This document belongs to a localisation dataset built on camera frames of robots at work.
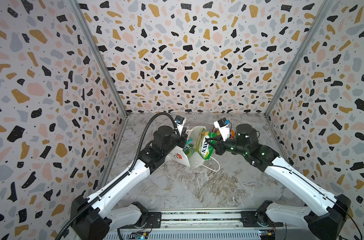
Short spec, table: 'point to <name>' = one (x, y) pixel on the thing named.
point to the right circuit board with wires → (267, 234)
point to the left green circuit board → (138, 235)
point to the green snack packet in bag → (188, 150)
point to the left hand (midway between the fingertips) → (185, 125)
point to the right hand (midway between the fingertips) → (205, 138)
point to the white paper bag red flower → (178, 154)
